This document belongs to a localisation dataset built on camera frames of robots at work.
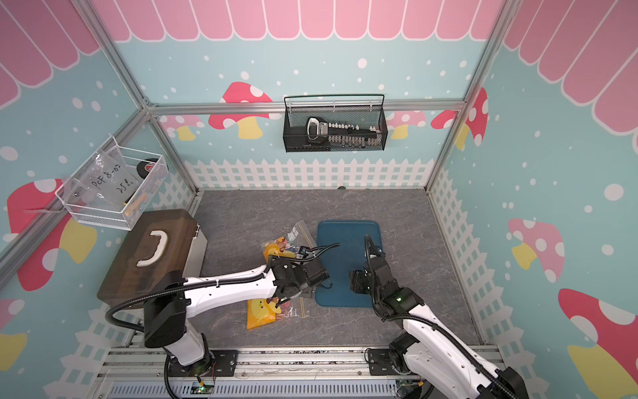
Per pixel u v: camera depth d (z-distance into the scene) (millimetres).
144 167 808
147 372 740
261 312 828
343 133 893
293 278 580
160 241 777
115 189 702
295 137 851
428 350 608
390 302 570
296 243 951
